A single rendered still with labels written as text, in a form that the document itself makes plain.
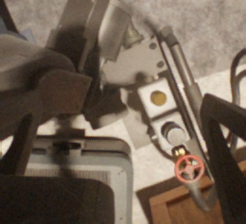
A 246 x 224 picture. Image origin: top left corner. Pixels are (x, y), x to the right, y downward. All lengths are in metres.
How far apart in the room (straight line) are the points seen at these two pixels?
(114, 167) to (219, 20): 0.78
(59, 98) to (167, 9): 0.92
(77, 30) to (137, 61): 0.10
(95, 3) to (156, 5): 0.85
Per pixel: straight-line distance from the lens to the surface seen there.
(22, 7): 1.15
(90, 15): 0.21
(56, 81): 0.17
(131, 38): 0.55
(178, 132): 0.52
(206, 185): 1.06
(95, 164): 0.81
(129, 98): 1.00
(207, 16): 1.10
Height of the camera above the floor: 1.00
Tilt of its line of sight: 83 degrees down
